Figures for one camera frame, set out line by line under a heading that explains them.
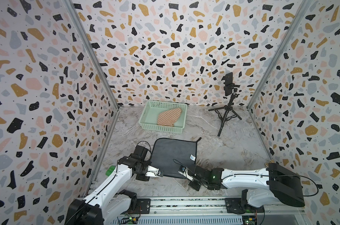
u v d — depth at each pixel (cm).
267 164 89
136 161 59
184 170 71
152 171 70
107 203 45
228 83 92
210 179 61
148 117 114
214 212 73
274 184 43
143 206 74
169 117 111
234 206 73
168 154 93
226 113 100
